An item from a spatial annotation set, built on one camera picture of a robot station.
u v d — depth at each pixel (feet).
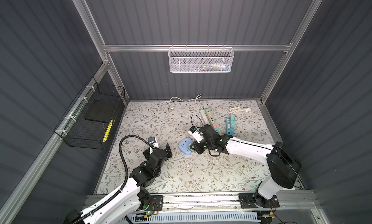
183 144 3.03
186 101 3.97
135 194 1.75
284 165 1.49
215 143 2.15
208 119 3.43
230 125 3.26
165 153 2.03
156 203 2.38
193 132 2.48
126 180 1.74
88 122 2.40
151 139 2.23
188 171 2.77
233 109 3.66
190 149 2.75
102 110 2.47
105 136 2.20
